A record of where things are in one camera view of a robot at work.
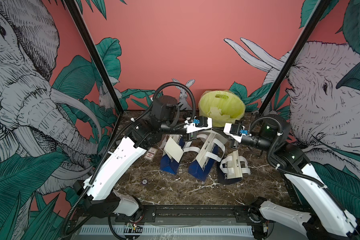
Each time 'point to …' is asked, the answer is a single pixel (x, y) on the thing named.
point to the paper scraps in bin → (216, 114)
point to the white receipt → (173, 149)
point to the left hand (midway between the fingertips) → (208, 124)
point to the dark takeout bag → (232, 167)
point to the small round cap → (144, 181)
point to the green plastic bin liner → (223, 106)
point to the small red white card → (151, 153)
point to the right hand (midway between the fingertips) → (214, 124)
